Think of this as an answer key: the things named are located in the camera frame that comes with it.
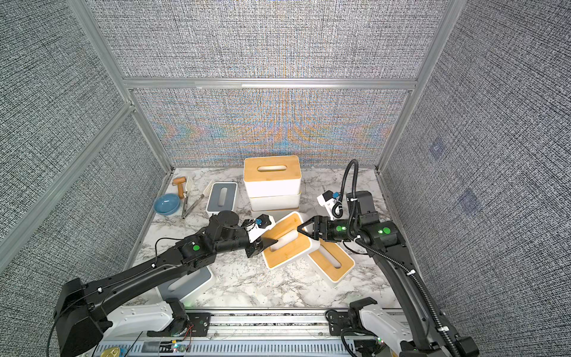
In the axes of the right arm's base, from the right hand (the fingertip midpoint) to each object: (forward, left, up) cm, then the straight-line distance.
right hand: (306, 227), depth 66 cm
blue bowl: (+26, +62, -26) cm, 72 cm away
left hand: (+1, +9, -5) cm, 10 cm away
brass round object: (-29, +58, -21) cm, 68 cm away
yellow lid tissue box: (+21, +12, -15) cm, 28 cm away
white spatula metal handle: (+32, +45, -25) cm, 60 cm away
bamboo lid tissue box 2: (-1, -11, -26) cm, 28 cm away
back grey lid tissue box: (+29, +36, -24) cm, 52 cm away
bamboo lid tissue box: (-4, +4, -3) cm, 7 cm away
